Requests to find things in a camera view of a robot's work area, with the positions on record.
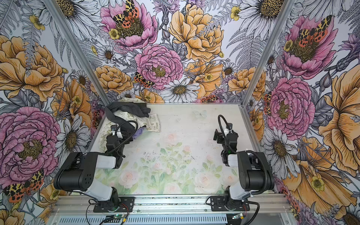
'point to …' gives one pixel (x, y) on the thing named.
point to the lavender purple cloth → (138, 132)
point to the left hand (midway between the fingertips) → (123, 133)
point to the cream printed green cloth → (151, 123)
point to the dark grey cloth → (138, 108)
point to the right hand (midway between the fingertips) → (223, 133)
